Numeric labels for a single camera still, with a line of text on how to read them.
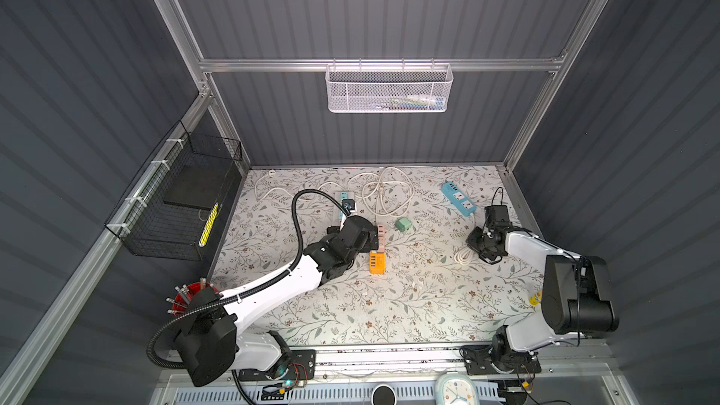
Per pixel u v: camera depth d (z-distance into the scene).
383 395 0.66
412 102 0.91
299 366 0.73
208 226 0.69
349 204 0.71
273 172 1.17
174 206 0.74
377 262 0.91
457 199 1.08
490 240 0.70
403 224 0.99
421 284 0.89
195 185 0.77
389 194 1.12
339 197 1.02
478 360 0.74
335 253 0.60
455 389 0.68
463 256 0.91
